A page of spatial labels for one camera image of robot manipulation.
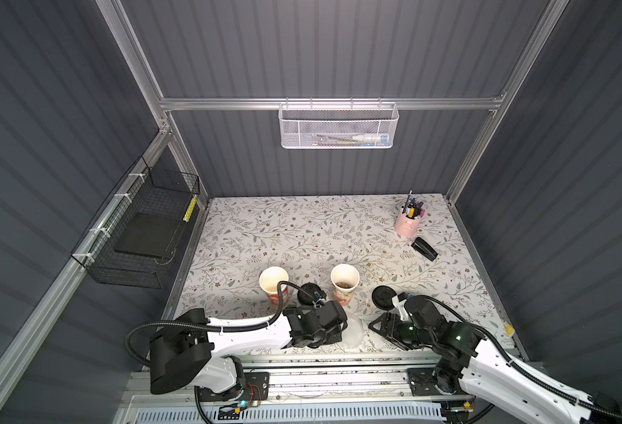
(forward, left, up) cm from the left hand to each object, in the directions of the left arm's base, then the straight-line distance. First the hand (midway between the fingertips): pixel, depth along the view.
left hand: (344, 341), depth 77 cm
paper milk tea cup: (+15, +22, +11) cm, 29 cm away
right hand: (+2, -10, +2) cm, 10 cm away
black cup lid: (+15, -14, -3) cm, 21 cm away
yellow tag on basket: (+34, +48, +21) cm, 63 cm away
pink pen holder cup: (+42, -28, +2) cm, 50 cm away
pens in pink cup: (+45, -29, +9) cm, 54 cm away
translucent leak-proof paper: (+3, -4, -6) cm, 7 cm away
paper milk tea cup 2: (+17, -1, +6) cm, 18 cm away
